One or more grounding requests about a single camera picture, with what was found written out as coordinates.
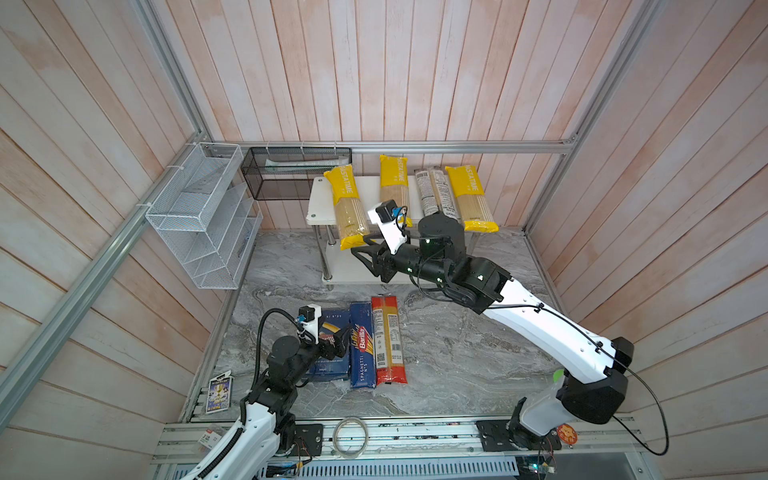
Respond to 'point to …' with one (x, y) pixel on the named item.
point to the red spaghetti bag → (389, 362)
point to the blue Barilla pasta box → (331, 322)
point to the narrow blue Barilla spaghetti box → (362, 346)
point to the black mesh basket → (284, 173)
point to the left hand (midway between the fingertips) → (339, 326)
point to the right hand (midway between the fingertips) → (357, 247)
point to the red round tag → (567, 433)
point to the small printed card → (219, 395)
